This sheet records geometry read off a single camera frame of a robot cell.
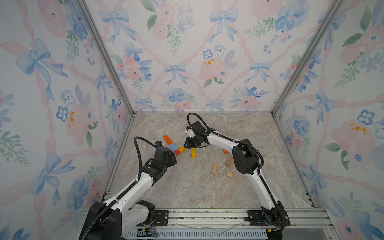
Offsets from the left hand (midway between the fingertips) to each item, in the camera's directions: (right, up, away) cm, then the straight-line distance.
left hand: (172, 155), depth 87 cm
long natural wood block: (+25, -9, +3) cm, 27 cm away
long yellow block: (+12, -1, +11) cm, 16 cm away
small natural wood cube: (+33, -12, +1) cm, 35 cm away
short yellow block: (+5, +2, +11) cm, 13 cm away
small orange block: (-7, +9, +19) cm, 22 cm away
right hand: (+7, +4, +13) cm, 15 cm away
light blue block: (-1, +3, +13) cm, 14 cm away
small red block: (+2, 0, +11) cm, 11 cm away
